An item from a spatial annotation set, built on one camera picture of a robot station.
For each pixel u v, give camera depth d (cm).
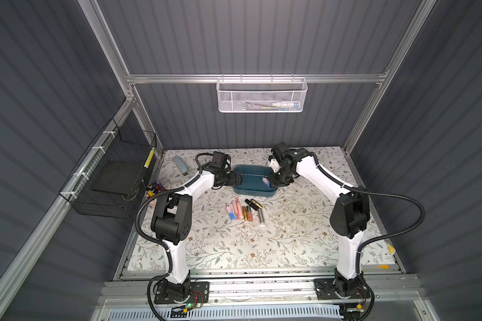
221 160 78
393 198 46
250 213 94
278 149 73
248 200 99
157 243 52
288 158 66
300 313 77
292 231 89
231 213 94
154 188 89
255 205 96
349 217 52
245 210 94
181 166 109
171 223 52
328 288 73
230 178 87
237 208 95
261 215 93
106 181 72
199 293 72
